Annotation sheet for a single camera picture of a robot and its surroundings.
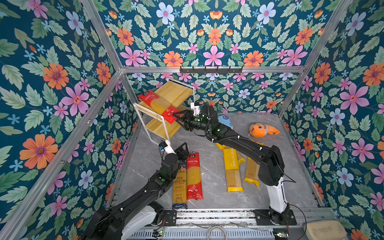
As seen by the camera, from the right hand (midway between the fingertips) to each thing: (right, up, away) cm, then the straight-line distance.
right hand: (173, 115), depth 70 cm
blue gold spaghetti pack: (+2, -42, +10) cm, 43 cm away
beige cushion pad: (+70, -53, -4) cm, 88 cm away
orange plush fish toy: (+52, -8, +28) cm, 60 cm away
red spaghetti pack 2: (+9, -41, +10) cm, 43 cm away
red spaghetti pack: (-8, +5, +5) cm, 11 cm away
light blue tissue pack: (+30, -1, +38) cm, 48 cm away
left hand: (+6, -14, +7) cm, 17 cm away
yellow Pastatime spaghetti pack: (+32, -27, +20) cm, 46 cm away
